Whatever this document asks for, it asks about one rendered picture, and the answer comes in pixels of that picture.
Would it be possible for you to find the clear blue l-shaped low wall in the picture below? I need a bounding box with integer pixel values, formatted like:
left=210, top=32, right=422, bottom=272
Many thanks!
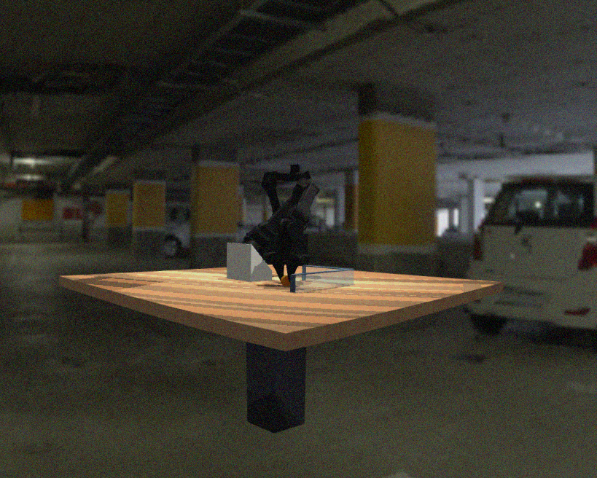
left=290, top=265, right=354, bottom=293

